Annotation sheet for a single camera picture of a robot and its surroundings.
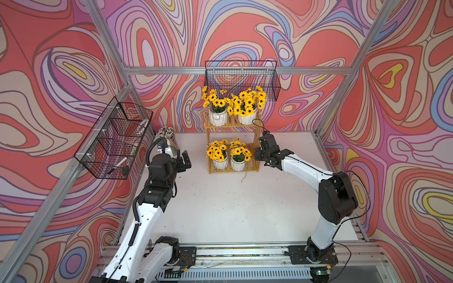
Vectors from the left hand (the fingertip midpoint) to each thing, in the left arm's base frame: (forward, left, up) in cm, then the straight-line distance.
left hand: (178, 153), depth 74 cm
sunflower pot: (+8, -16, -8) cm, 20 cm away
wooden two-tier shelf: (+18, -24, 0) cm, 30 cm away
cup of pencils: (+22, +12, -9) cm, 27 cm away
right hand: (+11, -38, -16) cm, 43 cm away
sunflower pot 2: (+11, -27, -15) cm, 33 cm away
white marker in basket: (-5, +25, -2) cm, 26 cm away
